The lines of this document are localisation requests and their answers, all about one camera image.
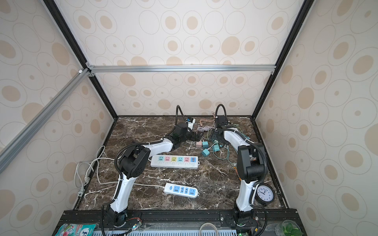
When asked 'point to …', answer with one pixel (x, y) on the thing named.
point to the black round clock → (264, 193)
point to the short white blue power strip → (180, 190)
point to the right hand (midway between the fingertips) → (219, 136)
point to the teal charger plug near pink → (205, 145)
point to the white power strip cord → (81, 173)
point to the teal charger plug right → (216, 148)
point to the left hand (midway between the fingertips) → (203, 128)
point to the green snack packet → (73, 229)
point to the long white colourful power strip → (181, 162)
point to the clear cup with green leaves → (288, 227)
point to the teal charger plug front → (205, 152)
